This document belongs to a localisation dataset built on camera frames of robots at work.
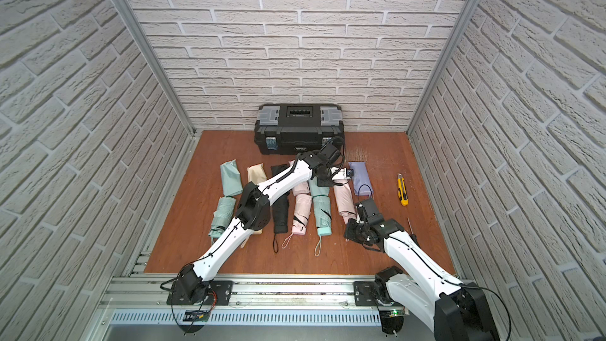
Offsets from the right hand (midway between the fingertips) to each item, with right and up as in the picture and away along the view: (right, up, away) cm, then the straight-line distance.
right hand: (350, 232), depth 84 cm
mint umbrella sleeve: (-10, +12, +10) cm, 19 cm away
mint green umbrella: (-48, +5, +1) cm, 48 cm away
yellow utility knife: (+24, +13, +13) cm, 31 cm away
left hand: (-5, +21, +16) cm, 26 cm away
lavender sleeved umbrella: (+7, +17, +13) cm, 22 cm away
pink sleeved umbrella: (-18, +7, +4) cm, 20 cm away
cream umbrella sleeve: (-38, +20, +17) cm, 46 cm away
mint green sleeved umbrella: (-10, +6, +5) cm, 13 cm away
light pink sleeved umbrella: (0, +6, +3) cm, 7 cm away
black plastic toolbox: (-22, +40, +13) cm, 47 cm away
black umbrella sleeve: (-29, +22, +18) cm, 41 cm away
